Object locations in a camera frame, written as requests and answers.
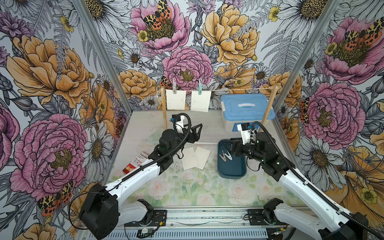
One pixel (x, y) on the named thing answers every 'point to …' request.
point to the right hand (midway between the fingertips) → (226, 145)
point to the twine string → (222, 90)
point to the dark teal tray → (229, 166)
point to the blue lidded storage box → (244, 108)
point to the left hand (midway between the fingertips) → (197, 128)
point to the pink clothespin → (223, 157)
